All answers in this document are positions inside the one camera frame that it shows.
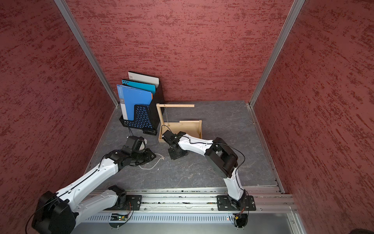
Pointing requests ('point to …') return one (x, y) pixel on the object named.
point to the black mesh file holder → (146, 116)
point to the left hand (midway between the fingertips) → (154, 159)
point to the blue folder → (130, 96)
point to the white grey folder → (143, 78)
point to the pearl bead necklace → (162, 157)
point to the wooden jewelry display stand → (192, 128)
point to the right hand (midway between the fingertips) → (177, 158)
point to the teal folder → (147, 87)
